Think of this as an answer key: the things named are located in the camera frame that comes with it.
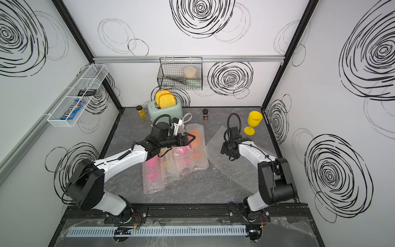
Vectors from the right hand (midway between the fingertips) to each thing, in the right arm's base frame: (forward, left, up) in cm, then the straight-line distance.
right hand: (228, 151), depth 92 cm
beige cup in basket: (+37, +24, +30) cm, 53 cm away
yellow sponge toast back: (+30, +44, +19) cm, 57 cm away
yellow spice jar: (+28, +60, +5) cm, 66 cm away
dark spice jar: (+28, +14, +5) cm, 32 cm away
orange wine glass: (+3, +20, +2) cm, 20 cm away
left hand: (-1, +21, +14) cm, 26 cm away
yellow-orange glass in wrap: (-14, +32, +4) cm, 35 cm away
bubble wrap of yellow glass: (-10, -6, -5) cm, 12 cm away
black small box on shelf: (+15, +74, +32) cm, 82 cm away
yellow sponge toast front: (+27, +39, +16) cm, 50 cm away
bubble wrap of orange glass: (-8, +17, +3) cm, 19 cm away
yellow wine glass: (+20, -18, +7) cm, 28 cm away
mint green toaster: (+23, +34, +10) cm, 42 cm away
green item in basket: (+35, +21, +24) cm, 47 cm away
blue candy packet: (+1, +74, +32) cm, 81 cm away
